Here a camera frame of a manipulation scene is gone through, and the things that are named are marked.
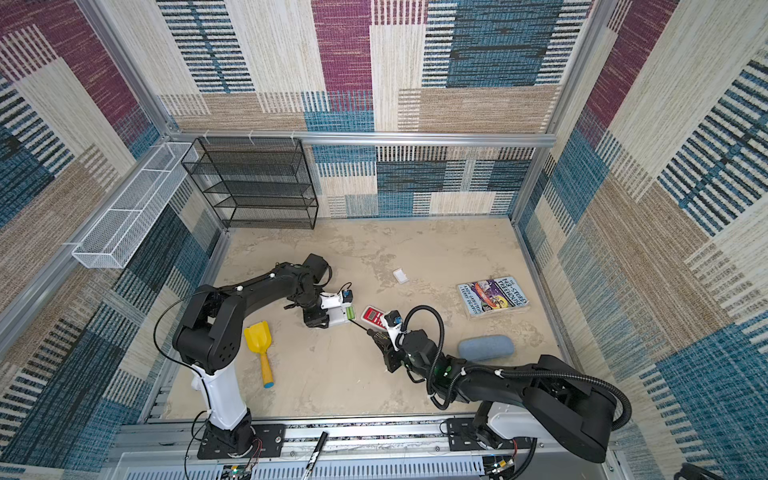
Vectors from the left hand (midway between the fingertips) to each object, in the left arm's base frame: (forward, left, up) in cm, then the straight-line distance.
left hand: (322, 313), depth 95 cm
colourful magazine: (+4, -56, +3) cm, 57 cm away
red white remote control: (-2, -16, +1) cm, 16 cm away
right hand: (-12, -19, +6) cm, 23 cm away
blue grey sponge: (-13, -48, +3) cm, 49 cm away
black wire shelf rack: (+44, +27, +16) cm, 55 cm away
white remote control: (-2, -5, +1) cm, 6 cm away
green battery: (0, -9, +2) cm, 9 cm away
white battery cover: (+13, -25, +1) cm, 28 cm away
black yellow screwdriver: (-12, -19, +9) cm, 24 cm away
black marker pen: (-37, -3, +1) cm, 37 cm away
